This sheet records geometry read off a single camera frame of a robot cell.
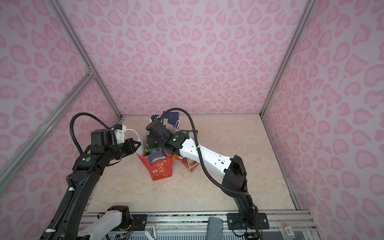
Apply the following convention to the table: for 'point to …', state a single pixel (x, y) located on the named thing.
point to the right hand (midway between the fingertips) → (151, 136)
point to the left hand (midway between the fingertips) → (140, 140)
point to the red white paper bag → (160, 164)
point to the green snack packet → (148, 150)
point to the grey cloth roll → (215, 227)
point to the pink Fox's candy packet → (189, 164)
